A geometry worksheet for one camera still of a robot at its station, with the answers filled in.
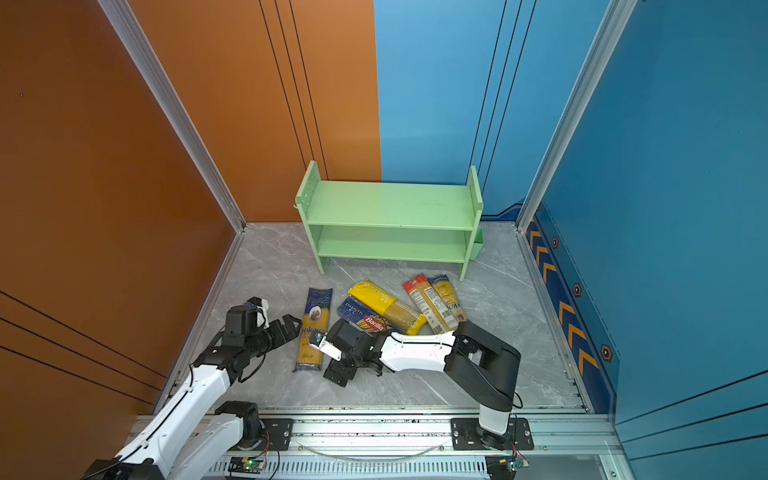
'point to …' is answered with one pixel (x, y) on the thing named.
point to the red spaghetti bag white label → (438, 316)
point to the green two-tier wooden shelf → (392, 221)
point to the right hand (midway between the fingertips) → (332, 358)
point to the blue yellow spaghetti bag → (446, 290)
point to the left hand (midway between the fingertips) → (290, 325)
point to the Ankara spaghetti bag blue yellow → (315, 320)
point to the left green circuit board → (245, 464)
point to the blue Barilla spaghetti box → (361, 315)
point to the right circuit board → (502, 467)
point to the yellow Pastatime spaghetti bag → (391, 309)
